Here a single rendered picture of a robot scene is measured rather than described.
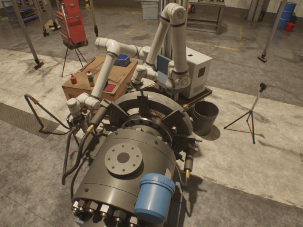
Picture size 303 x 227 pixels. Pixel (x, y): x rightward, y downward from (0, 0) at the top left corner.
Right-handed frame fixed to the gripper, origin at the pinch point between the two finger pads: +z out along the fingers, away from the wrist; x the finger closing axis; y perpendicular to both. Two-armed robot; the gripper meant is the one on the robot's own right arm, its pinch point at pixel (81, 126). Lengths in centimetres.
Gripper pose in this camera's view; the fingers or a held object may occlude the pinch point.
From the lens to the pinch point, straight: 190.6
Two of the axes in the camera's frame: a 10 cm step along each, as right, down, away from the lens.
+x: 6.9, -4.9, 5.4
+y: 7.3, 4.6, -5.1
